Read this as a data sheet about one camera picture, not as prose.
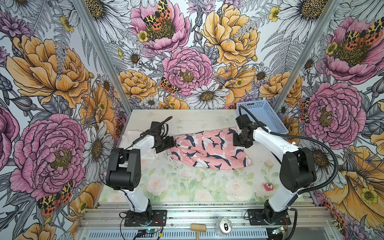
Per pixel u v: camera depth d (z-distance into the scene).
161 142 0.82
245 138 0.76
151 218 0.73
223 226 0.60
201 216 0.76
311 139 0.50
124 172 0.48
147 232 0.71
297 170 0.47
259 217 0.74
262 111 1.22
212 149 0.97
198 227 0.70
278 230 0.72
